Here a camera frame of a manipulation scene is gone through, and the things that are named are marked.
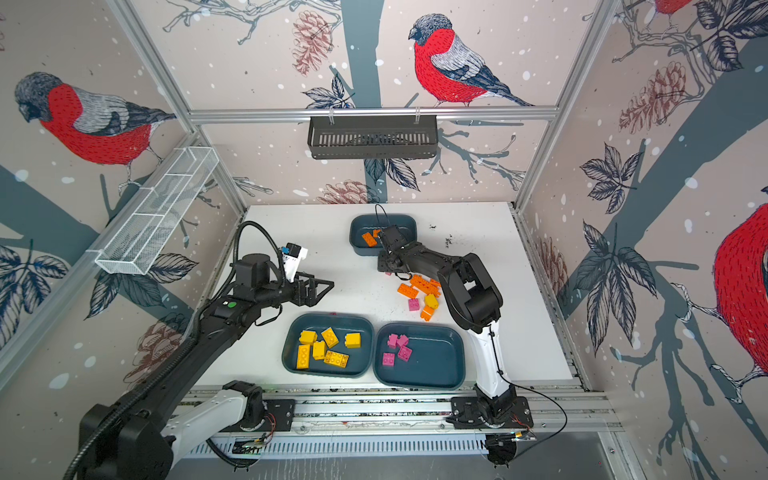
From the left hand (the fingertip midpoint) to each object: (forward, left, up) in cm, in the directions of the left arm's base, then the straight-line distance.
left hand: (320, 281), depth 77 cm
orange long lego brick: (+33, -13, -20) cm, 41 cm away
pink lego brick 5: (+2, -26, -18) cm, 32 cm away
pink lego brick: (-15, -18, -18) cm, 29 cm away
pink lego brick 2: (-10, -19, -17) cm, 27 cm away
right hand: (+17, -16, -18) cm, 30 cm away
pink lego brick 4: (-10, -22, -17) cm, 29 cm away
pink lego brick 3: (-13, -22, -19) cm, 32 cm away
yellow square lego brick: (-9, -8, -17) cm, 21 cm away
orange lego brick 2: (+7, -24, -18) cm, 31 cm away
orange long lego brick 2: (+8, -32, -19) cm, 38 cm away
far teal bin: (+37, -11, -17) cm, 42 cm away
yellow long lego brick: (-13, +7, -20) cm, 24 cm away
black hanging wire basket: (+56, -11, +8) cm, 57 cm away
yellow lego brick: (-8, +6, -18) cm, 21 cm away
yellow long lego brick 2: (-14, -3, -18) cm, 23 cm away
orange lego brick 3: (-1, -30, -18) cm, 35 cm away
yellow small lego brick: (+3, -31, -18) cm, 36 cm away
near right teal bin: (-15, -31, -18) cm, 39 cm away
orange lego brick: (+29, -11, -19) cm, 36 cm away
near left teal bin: (-15, -10, -18) cm, 25 cm away
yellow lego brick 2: (-8, -1, -18) cm, 20 cm away
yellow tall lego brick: (-12, +2, -17) cm, 21 cm away
